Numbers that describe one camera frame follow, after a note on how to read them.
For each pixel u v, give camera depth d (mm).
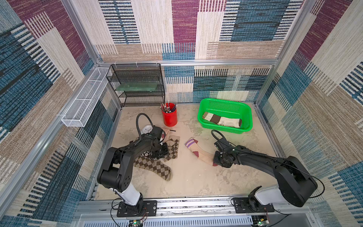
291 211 718
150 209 733
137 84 1024
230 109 1164
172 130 1037
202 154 916
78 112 915
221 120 1081
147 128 1015
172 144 961
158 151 787
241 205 730
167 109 966
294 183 430
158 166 871
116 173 452
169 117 1023
